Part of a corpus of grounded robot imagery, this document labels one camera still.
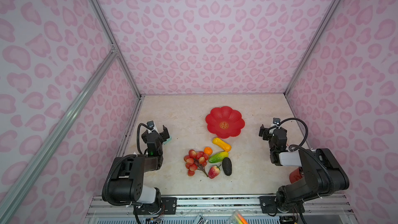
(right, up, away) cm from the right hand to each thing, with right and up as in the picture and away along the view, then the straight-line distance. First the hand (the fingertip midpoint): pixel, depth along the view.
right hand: (272, 124), depth 92 cm
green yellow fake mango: (-33, -17, -8) cm, 38 cm away
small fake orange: (-38, -14, -4) cm, 41 cm away
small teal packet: (-61, -8, -5) cm, 61 cm away
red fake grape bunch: (-45, -19, -8) cm, 49 cm away
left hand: (-68, -1, -2) cm, 68 cm away
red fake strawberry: (-35, -23, -12) cm, 44 cm away
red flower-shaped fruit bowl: (-26, 0, +13) cm, 29 cm away
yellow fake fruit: (-29, -12, -1) cm, 32 cm away
